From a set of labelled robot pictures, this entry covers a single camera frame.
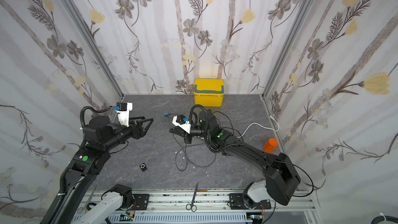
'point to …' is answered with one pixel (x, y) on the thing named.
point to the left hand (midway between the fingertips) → (149, 118)
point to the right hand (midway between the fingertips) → (173, 129)
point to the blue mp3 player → (166, 114)
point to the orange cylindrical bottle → (269, 146)
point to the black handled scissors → (189, 206)
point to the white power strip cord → (261, 126)
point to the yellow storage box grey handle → (209, 92)
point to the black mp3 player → (143, 167)
